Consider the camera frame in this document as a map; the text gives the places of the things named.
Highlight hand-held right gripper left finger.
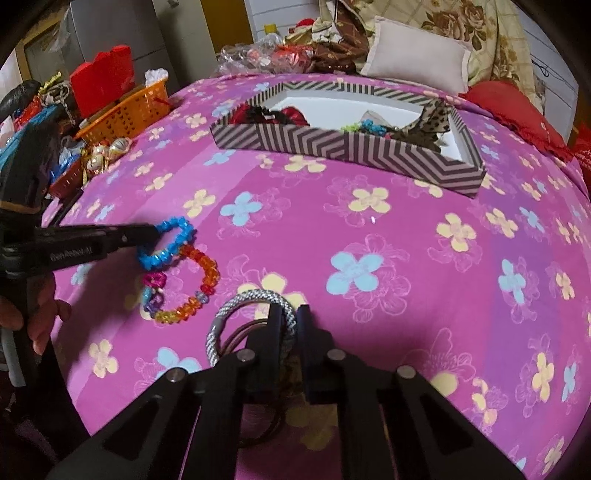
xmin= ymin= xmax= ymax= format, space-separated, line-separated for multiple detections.
xmin=46 ymin=305 xmax=284 ymax=480

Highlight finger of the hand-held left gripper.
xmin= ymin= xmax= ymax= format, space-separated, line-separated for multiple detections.
xmin=106 ymin=236 xmax=156 ymax=254
xmin=60 ymin=223 xmax=160 ymax=239

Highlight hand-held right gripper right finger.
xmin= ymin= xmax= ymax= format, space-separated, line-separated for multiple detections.
xmin=297 ymin=304 xmax=532 ymax=480

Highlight thin dark elastic bands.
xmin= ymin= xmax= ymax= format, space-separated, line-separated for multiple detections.
xmin=217 ymin=320 xmax=288 ymax=450

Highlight grey braided hair tie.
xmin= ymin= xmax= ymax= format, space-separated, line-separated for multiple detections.
xmin=206 ymin=289 xmax=298 ymax=365

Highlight blue beaded bracelet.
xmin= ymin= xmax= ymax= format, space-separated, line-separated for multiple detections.
xmin=136 ymin=217 xmax=197 ymax=272

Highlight black scrunchie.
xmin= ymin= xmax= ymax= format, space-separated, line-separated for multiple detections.
xmin=231 ymin=105 xmax=278 ymax=125

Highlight striped cardboard box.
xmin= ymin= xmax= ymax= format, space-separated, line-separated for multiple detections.
xmin=210 ymin=79 xmax=486 ymax=199

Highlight red satin bow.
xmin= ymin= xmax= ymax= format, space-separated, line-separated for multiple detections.
xmin=277 ymin=106 xmax=311 ymax=127

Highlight leopard print bow hair tie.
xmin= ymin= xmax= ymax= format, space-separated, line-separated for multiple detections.
xmin=360 ymin=99 xmax=455 ymax=148

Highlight person's left hand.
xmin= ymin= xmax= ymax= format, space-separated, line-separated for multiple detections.
xmin=0 ymin=281 xmax=73 ymax=356

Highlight small red basket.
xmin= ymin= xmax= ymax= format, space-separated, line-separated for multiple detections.
xmin=48 ymin=159 xmax=90 ymax=199

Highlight gold white ornament bunch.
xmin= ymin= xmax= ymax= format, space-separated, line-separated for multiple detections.
xmin=82 ymin=137 xmax=132 ymax=175

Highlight orange plastic basket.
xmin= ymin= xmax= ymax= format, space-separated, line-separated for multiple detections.
xmin=75 ymin=78 xmax=171 ymax=141

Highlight red gift bag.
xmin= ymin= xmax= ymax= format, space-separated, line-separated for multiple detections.
xmin=70 ymin=45 xmax=137 ymax=118

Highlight grey refrigerator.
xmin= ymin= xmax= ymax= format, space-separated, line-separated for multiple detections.
xmin=25 ymin=0 xmax=181 ymax=93

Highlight clear plastic bag pile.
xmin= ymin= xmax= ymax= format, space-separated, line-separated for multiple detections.
xmin=217 ymin=34 xmax=319 ymax=77

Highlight wooden door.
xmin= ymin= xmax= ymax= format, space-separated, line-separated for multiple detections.
xmin=213 ymin=0 xmax=254 ymax=52

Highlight white slatted headboard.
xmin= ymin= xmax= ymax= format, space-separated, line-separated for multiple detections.
xmin=245 ymin=0 xmax=580 ymax=112

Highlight brown patterned blanket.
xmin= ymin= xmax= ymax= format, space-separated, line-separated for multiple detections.
xmin=311 ymin=0 xmax=375 ymax=75

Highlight white pillow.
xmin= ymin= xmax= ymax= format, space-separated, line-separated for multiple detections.
xmin=359 ymin=15 xmax=472 ymax=90

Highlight red ruffled cushion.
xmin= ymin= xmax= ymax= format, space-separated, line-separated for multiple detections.
xmin=459 ymin=80 xmax=575 ymax=162

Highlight red shopping bag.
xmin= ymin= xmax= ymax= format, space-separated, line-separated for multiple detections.
xmin=570 ymin=131 xmax=591 ymax=174

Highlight cream floral quilt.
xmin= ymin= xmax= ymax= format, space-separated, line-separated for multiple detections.
xmin=318 ymin=0 xmax=546 ymax=112

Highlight orange beaded bracelet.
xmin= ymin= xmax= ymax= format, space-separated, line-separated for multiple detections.
xmin=141 ymin=244 xmax=220 ymax=325

